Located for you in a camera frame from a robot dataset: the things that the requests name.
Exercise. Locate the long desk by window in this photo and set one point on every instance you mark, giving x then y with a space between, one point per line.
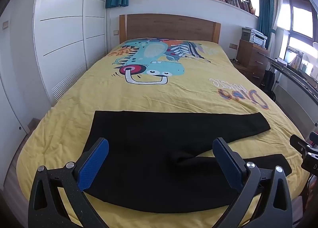
291 90

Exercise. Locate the yellow dinosaur bed cover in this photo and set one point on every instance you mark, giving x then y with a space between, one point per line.
159 75

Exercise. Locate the teal curtain right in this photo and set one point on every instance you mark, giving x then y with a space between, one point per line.
266 18

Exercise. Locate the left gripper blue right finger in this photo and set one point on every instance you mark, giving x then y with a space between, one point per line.
263 196

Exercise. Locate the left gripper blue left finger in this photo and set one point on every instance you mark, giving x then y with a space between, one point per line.
46 207

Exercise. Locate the wooden headboard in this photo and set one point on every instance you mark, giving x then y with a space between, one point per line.
177 27

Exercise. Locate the wooden drawer chest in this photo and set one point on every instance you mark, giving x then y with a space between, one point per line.
251 61

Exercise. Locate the black pants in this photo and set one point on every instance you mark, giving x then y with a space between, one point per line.
156 161

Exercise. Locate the white printer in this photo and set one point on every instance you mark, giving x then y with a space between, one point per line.
253 36

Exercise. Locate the black bag on floor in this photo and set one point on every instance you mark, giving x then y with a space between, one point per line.
267 84

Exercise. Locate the white wardrobe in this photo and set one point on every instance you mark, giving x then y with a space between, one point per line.
69 38

